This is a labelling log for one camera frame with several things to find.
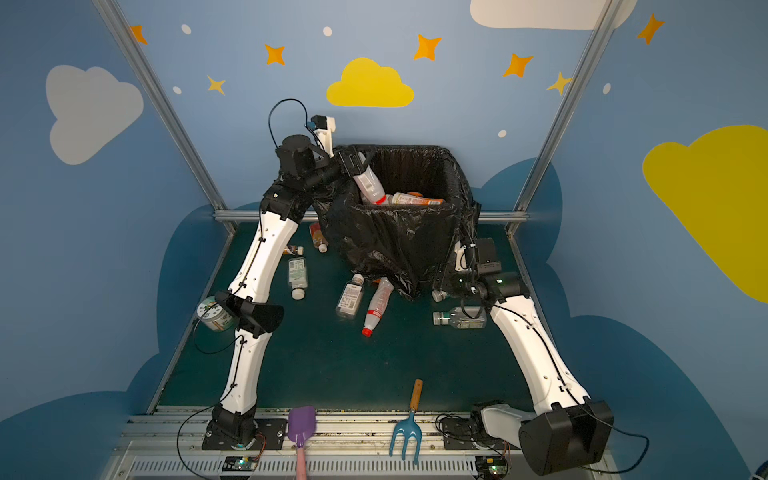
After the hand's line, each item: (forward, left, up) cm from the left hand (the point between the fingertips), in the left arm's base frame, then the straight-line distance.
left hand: (362, 144), depth 71 cm
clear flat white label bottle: (-16, +6, -46) cm, 49 cm away
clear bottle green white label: (-13, -24, -47) cm, 54 cm away
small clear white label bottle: (-7, +24, -45) cm, 52 cm away
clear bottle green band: (-34, -24, -23) cm, 47 cm away
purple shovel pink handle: (-52, +16, -52) cm, 75 cm away
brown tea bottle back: (+10, +20, -44) cm, 50 cm away
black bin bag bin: (-11, -13, -24) cm, 29 cm away
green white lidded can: (-25, +45, -42) cm, 66 cm away
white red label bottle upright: (-16, -4, -45) cm, 48 cm away
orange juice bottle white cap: (-1, -13, -16) cm, 21 cm away
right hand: (-19, -21, -27) cm, 39 cm away
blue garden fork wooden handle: (-52, -13, -48) cm, 71 cm away
